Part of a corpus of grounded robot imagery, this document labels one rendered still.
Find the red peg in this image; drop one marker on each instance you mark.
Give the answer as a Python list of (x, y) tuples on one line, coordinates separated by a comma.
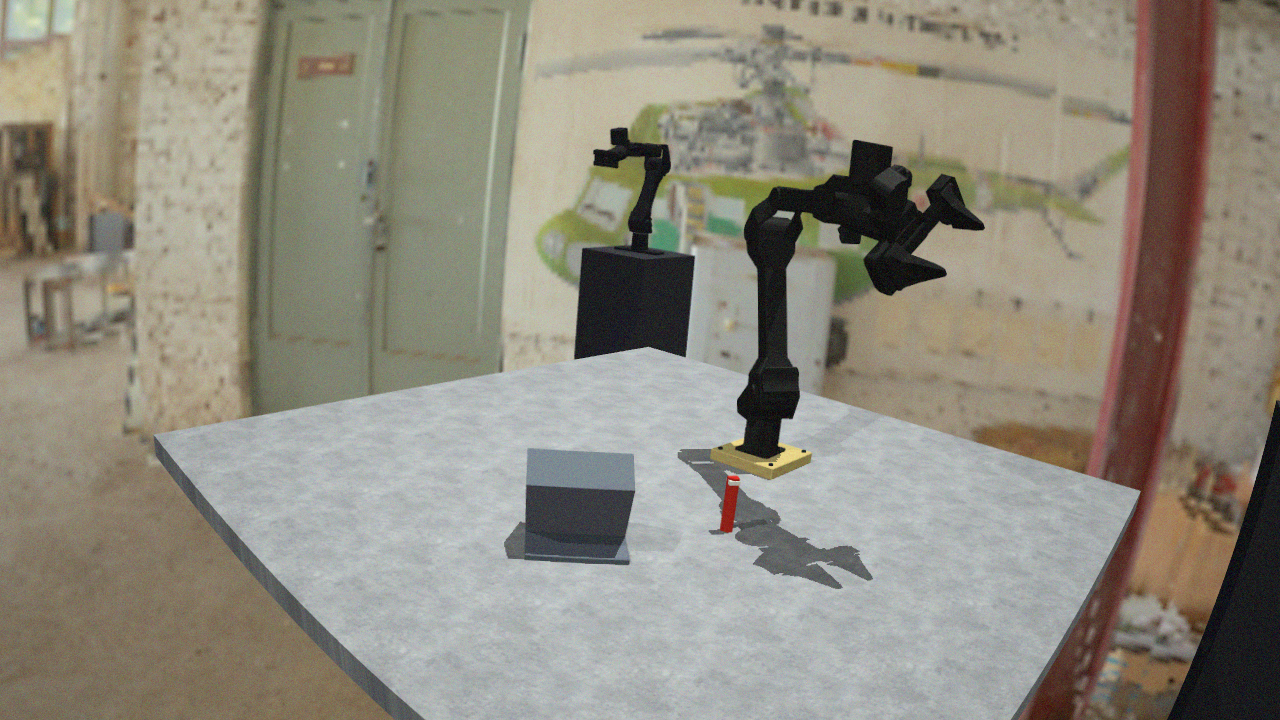
[(728, 515)]

